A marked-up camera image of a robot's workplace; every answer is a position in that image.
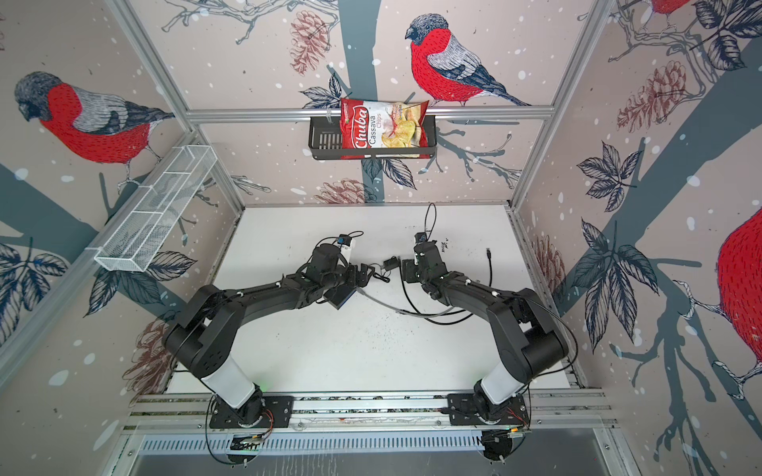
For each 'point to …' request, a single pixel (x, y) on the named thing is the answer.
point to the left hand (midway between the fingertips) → (364, 267)
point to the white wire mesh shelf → (141, 230)
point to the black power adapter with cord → (393, 262)
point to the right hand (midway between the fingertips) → (408, 267)
